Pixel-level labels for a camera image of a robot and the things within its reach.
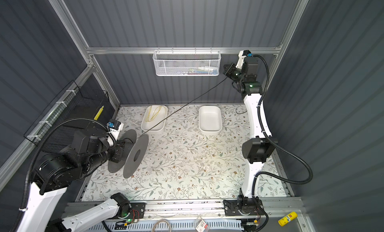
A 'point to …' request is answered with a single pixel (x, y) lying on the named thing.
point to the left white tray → (153, 114)
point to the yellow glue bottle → (284, 220)
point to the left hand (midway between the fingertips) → (122, 142)
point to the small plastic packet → (200, 225)
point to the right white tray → (210, 120)
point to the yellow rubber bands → (154, 115)
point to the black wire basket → (74, 103)
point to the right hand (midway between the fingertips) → (225, 65)
